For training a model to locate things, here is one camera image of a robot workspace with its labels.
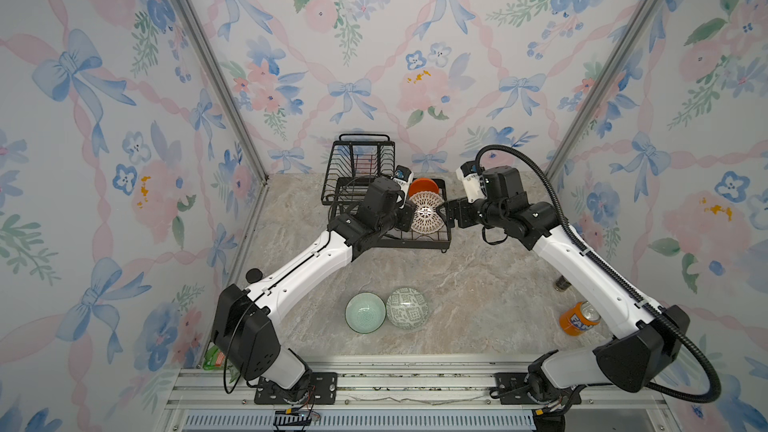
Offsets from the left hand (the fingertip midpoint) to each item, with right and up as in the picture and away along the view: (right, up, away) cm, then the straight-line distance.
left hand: (412, 199), depth 77 cm
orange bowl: (+6, +6, +30) cm, 31 cm away
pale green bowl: (-13, -32, +8) cm, 36 cm away
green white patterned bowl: (-1, -31, +9) cm, 32 cm away
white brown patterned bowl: (+4, -5, +3) cm, 7 cm away
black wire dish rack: (-19, +14, +29) cm, 37 cm away
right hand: (+10, -1, 0) cm, 10 cm away
